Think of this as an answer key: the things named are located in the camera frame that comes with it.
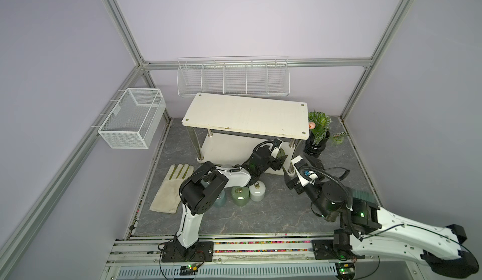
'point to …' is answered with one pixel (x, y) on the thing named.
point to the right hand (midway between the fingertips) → (297, 160)
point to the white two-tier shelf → (224, 129)
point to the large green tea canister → (240, 195)
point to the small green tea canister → (280, 154)
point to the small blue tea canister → (221, 199)
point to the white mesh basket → (133, 122)
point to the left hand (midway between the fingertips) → (282, 151)
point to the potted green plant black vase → (315, 145)
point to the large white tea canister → (257, 191)
